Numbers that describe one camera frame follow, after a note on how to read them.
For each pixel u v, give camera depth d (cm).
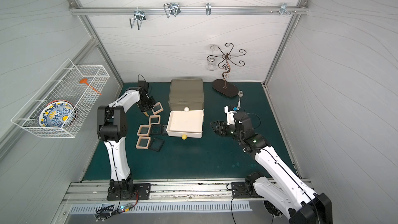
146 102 88
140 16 78
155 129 100
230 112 69
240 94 115
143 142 89
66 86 71
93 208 70
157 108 101
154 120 99
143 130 96
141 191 74
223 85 115
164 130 96
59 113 62
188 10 80
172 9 77
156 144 88
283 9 77
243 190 73
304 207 39
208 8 72
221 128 66
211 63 105
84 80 78
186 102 83
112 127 57
